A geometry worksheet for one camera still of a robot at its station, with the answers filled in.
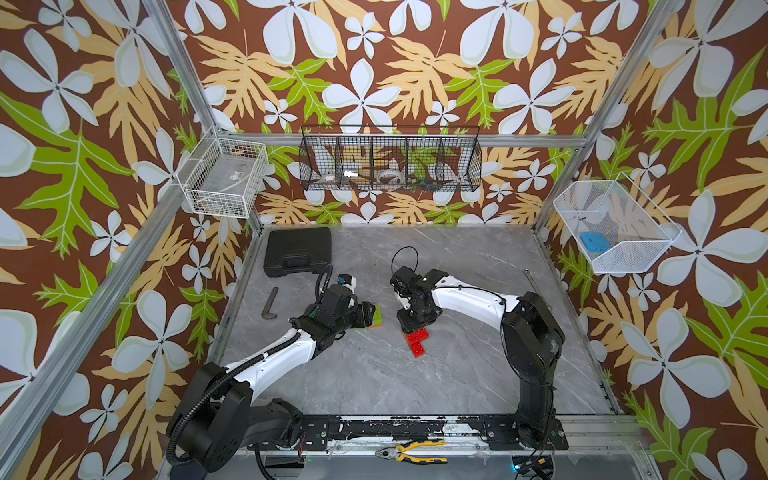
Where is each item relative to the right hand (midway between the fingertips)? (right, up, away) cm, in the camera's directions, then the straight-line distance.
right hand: (407, 325), depth 90 cm
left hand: (-12, +7, -3) cm, 14 cm away
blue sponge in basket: (+51, +25, -9) cm, 58 cm away
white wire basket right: (+58, +29, -8) cm, 65 cm away
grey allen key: (-45, +2, +6) cm, 46 cm away
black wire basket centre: (-5, +54, +8) cm, 55 cm away
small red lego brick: (+4, -3, -1) cm, 5 cm away
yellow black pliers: (-4, -26, -19) cm, 32 cm away
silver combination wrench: (+46, +13, +15) cm, 50 cm away
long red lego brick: (+3, -6, -1) cm, 7 cm away
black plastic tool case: (-41, +24, +24) cm, 53 cm away
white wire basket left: (-55, +45, -4) cm, 71 cm away
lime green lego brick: (-9, +3, +1) cm, 10 cm away
